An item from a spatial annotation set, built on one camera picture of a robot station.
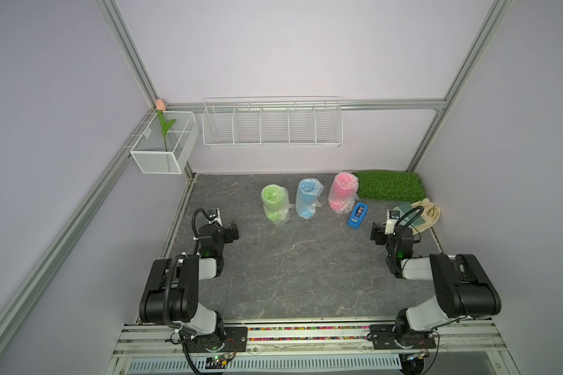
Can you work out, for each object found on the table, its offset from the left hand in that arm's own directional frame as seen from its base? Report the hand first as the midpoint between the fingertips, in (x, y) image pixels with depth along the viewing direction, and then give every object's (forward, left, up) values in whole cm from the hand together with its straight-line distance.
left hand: (223, 222), depth 93 cm
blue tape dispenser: (+2, -56, -4) cm, 57 cm away
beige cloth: (+3, -92, -8) cm, 92 cm away
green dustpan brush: (-14, -65, +18) cm, 68 cm away
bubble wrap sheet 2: (+6, -35, +9) cm, 36 cm away
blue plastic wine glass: (+6, -35, +9) cm, 36 cm away
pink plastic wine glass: (+7, -49, +5) cm, 50 cm away
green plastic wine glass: (+3, -21, +8) cm, 23 cm away
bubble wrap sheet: (+3, -22, +7) cm, 23 cm away
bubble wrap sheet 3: (+7, -49, +6) cm, 50 cm away
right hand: (-4, -66, -1) cm, 66 cm away
